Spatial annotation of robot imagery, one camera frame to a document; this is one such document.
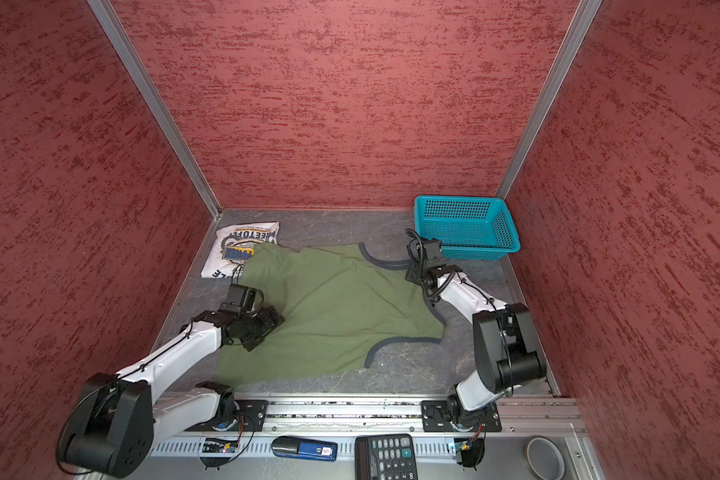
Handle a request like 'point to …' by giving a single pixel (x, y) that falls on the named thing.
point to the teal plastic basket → (467, 227)
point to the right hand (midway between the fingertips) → (412, 277)
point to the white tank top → (231, 245)
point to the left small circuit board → (216, 445)
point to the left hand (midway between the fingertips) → (276, 332)
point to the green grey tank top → (337, 303)
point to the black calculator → (385, 457)
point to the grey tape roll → (545, 459)
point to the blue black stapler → (304, 448)
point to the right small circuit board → (472, 450)
